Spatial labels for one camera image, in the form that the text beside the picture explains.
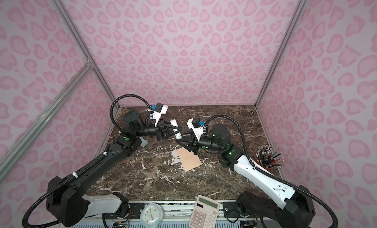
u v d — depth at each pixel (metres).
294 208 0.38
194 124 0.56
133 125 0.56
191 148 0.58
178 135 0.62
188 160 0.91
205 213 0.70
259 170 0.46
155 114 0.58
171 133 0.61
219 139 0.52
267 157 0.77
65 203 0.39
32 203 0.48
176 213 0.72
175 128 0.61
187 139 0.64
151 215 0.69
